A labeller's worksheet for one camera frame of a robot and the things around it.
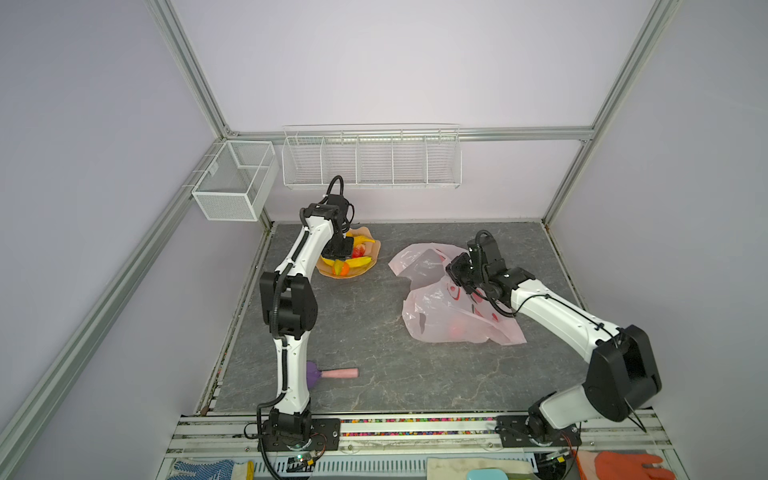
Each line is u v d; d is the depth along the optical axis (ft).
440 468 2.27
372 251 3.56
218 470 2.24
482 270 2.13
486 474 2.22
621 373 1.39
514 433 2.40
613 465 2.28
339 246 2.71
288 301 1.84
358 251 3.48
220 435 2.48
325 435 2.42
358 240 3.31
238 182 3.36
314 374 2.69
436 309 2.58
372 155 3.25
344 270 3.25
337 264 3.01
